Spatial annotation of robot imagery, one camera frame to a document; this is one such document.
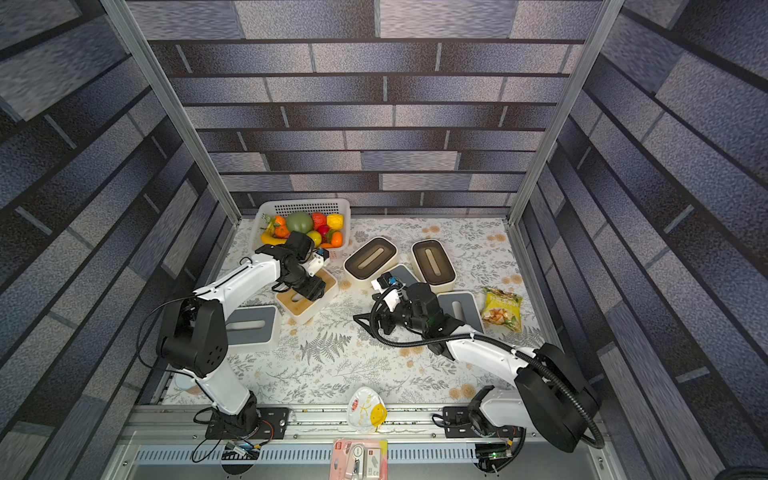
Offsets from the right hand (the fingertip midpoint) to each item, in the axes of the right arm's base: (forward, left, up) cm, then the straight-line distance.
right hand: (363, 305), depth 79 cm
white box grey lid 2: (+6, -30, -11) cm, 32 cm away
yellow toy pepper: (+40, +15, -8) cm, 43 cm away
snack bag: (+6, -42, -11) cm, 44 cm away
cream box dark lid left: (+20, +2, -9) cm, 22 cm away
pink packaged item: (-33, -1, -12) cm, 35 cm away
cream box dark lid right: (+20, -21, -9) cm, 30 cm away
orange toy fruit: (+31, +13, -9) cm, 35 cm away
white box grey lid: (+17, -12, -10) cm, 22 cm away
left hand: (+10, +17, -7) cm, 21 cm away
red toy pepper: (+39, +21, -7) cm, 45 cm away
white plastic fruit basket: (+45, +34, -6) cm, 57 cm away
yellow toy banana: (+28, +36, -4) cm, 46 cm away
